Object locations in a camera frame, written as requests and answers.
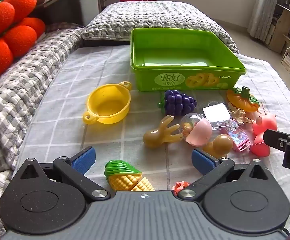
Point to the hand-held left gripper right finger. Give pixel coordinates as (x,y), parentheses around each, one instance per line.
(203,163)

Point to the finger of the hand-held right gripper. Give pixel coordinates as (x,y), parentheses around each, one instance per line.
(277,141)

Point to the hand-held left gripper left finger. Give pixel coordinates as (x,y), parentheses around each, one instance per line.
(85,161)

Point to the pink toy pig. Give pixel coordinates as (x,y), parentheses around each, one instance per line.
(264,125)

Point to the brown rubber ball-end toy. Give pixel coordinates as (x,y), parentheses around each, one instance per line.
(221,143)

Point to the toy corn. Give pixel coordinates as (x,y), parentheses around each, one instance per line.
(122,177)

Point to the beige starfish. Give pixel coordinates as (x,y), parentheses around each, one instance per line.
(237,113)

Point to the brown rubber hand toy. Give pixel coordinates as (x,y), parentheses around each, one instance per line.
(160,135)

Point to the orange toy pumpkin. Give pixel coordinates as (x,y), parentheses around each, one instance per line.
(239,100)

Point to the yellow toy pot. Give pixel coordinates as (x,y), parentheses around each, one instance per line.
(107,105)

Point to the green plastic box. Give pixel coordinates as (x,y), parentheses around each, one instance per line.
(174,80)

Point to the pink clear capsule ball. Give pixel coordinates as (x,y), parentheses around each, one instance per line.
(199,132)

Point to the small red toy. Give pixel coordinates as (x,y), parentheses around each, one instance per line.
(179,187)

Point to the grey checked bed sheet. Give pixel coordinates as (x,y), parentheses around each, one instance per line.
(72,130)

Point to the pink toy phone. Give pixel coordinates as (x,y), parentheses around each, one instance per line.
(238,136)

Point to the clear plastic container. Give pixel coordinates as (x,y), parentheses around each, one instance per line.
(216,115)

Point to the purple toy grapes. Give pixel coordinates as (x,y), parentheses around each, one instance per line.
(177,102)

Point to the grey white woven blanket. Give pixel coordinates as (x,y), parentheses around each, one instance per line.
(17,92)

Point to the grey patterned curtain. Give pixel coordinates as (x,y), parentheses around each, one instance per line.
(264,10)

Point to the orange plush cushion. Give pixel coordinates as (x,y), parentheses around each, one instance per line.
(10,37)

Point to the grey sofa armrest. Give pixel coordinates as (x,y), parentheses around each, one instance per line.
(87,7)

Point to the grey quilted cushion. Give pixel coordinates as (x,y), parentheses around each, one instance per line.
(160,15)

